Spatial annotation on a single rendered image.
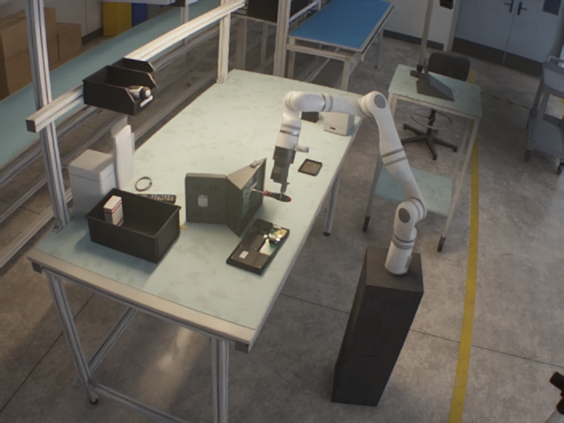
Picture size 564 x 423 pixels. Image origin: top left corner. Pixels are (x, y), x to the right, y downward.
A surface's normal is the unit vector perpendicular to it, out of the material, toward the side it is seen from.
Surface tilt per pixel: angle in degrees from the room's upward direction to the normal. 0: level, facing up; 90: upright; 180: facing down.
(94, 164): 0
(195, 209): 90
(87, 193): 90
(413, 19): 90
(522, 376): 0
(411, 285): 0
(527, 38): 90
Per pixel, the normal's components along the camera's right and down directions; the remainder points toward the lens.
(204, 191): -0.02, 0.61
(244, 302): 0.07, -0.79
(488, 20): -0.34, 0.55
